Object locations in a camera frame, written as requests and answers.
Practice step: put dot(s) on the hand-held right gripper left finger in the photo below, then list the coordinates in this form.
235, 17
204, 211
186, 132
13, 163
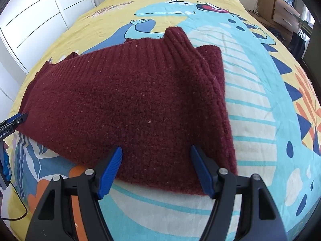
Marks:
110, 170

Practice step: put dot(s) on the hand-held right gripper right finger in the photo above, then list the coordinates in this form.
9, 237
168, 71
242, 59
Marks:
203, 170

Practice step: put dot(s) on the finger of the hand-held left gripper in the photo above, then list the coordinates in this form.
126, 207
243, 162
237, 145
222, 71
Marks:
15, 120

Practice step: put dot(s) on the maroon knit sweater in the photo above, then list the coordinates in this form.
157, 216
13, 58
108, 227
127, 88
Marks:
125, 105

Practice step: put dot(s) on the person's left hand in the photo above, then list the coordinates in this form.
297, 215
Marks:
5, 163

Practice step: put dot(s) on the bed with dinosaur duvet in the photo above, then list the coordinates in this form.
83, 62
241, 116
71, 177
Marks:
250, 130

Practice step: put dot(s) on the white wardrobe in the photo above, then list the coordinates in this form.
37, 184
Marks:
37, 5

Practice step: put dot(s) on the black backpack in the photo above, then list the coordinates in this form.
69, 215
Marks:
275, 33

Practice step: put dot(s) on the dark chair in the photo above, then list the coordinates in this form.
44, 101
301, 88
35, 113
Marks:
310, 55

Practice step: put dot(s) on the black shopping bag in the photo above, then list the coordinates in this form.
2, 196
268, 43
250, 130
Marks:
297, 44

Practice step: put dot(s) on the wooden drawer cabinet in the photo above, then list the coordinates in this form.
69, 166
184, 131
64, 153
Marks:
283, 15

